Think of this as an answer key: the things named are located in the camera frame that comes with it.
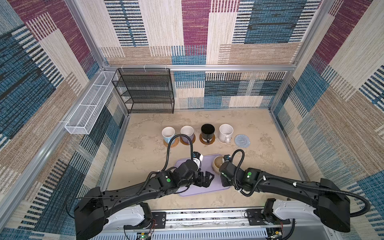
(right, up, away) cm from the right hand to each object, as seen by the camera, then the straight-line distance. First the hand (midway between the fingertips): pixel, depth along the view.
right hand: (225, 179), depth 82 cm
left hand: (-10, +5, -8) cm, 14 cm away
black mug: (-8, +25, +12) cm, 30 cm away
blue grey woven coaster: (+16, +19, +20) cm, 31 cm away
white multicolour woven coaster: (+1, +18, +18) cm, 26 cm away
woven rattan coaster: (-28, +18, +19) cm, 39 cm away
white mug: (+5, +24, +21) cm, 32 cm away
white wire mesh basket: (-84, +32, +9) cm, 91 cm away
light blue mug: (-33, +24, +13) cm, 43 cm away
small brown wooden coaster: (-22, +17, +15) cm, 31 cm away
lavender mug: (-21, +26, +18) cm, 37 cm away
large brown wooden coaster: (-10, +18, +17) cm, 26 cm away
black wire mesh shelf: (-52, +54, +28) cm, 80 cm away
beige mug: (-4, +9, +1) cm, 10 cm away
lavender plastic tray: (-10, +5, +9) cm, 14 cm away
